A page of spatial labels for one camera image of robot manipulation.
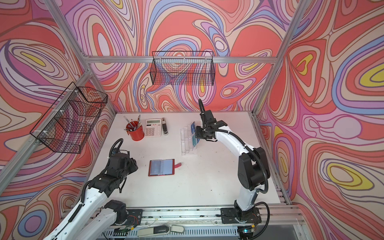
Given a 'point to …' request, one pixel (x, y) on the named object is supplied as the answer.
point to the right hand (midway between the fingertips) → (199, 137)
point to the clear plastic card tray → (188, 138)
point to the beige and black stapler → (164, 126)
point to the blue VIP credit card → (193, 129)
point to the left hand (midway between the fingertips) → (135, 162)
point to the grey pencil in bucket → (127, 120)
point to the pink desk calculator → (153, 127)
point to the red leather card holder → (162, 167)
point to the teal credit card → (194, 140)
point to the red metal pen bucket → (135, 130)
